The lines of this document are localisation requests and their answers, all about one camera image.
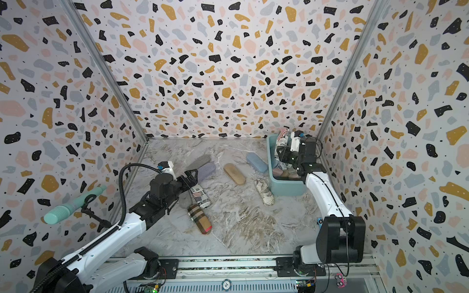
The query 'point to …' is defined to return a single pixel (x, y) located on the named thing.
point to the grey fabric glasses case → (199, 162)
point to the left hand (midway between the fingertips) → (195, 173)
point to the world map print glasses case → (266, 195)
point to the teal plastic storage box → (282, 187)
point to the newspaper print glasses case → (199, 195)
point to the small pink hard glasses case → (278, 172)
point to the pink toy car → (341, 281)
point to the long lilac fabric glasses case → (205, 171)
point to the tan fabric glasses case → (236, 174)
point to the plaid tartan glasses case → (199, 218)
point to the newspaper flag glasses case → (282, 139)
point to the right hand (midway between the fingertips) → (283, 149)
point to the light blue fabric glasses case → (256, 162)
